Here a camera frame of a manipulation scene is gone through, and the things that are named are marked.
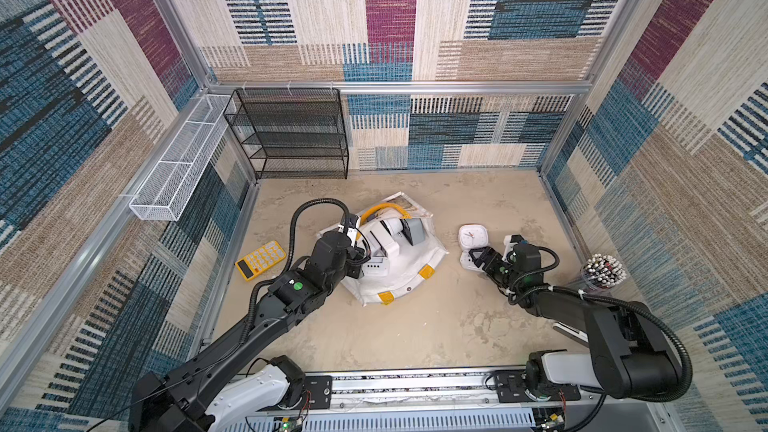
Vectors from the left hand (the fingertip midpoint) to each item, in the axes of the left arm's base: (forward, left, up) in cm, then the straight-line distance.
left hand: (355, 243), depth 77 cm
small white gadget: (+4, -32, -17) cm, 37 cm away
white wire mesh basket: (+24, +59, -2) cm, 64 cm away
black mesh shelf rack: (+48, +26, -1) cm, 54 cm away
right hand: (+4, -36, -17) cm, 40 cm away
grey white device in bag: (+9, -16, -8) cm, 20 cm away
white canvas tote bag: (+2, -16, -16) cm, 23 cm away
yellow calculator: (+6, +32, -19) cm, 38 cm away
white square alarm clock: (+13, -36, -17) cm, 42 cm away
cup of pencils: (-8, -61, -3) cm, 61 cm away
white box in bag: (+7, -7, -13) cm, 16 cm away
